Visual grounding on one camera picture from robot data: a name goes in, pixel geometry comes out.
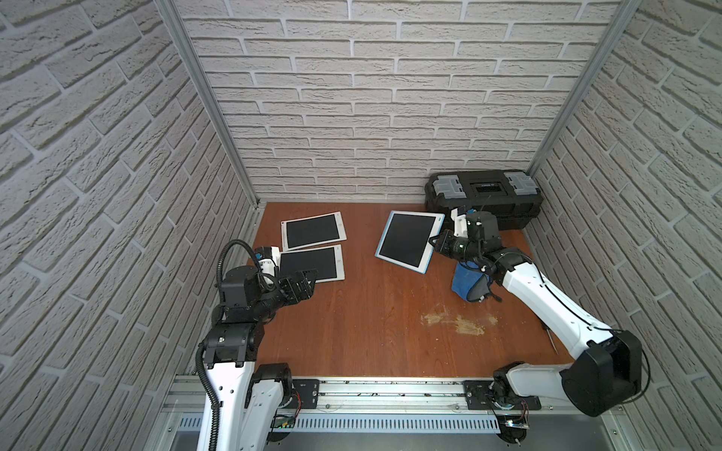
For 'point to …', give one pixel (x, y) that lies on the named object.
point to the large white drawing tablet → (326, 260)
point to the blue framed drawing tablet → (405, 240)
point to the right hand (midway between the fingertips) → (432, 239)
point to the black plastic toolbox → (513, 194)
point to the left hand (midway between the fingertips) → (307, 270)
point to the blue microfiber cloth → (469, 282)
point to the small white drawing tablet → (314, 230)
